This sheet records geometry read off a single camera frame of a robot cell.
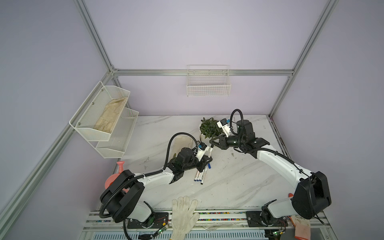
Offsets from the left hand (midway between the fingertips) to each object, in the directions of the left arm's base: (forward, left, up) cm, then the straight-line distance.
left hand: (210, 158), depth 81 cm
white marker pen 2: (-9, +4, -13) cm, 16 cm away
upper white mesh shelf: (+14, +61, +17) cm, 65 cm away
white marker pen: (+1, 0, +6) cm, 6 cm away
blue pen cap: (+2, -1, -13) cm, 13 cm away
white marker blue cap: (-7, +8, -13) cm, 16 cm away
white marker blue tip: (-5, +6, -13) cm, 15 cm away
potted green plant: (+19, -1, +3) cm, 19 cm away
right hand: (+4, 0, +10) cm, 11 cm away
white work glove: (-26, +14, -13) cm, 32 cm away
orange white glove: (-31, -44, -11) cm, 54 cm away
